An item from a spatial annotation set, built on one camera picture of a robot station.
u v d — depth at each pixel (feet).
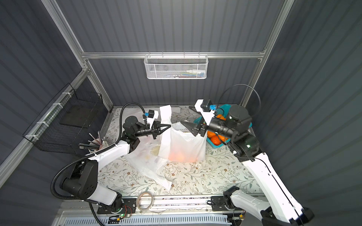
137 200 2.42
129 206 2.37
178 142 2.59
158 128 2.32
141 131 2.27
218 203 2.38
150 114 2.12
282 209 1.17
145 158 2.93
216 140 3.00
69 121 2.49
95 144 2.85
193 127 1.54
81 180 1.44
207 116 1.50
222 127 1.54
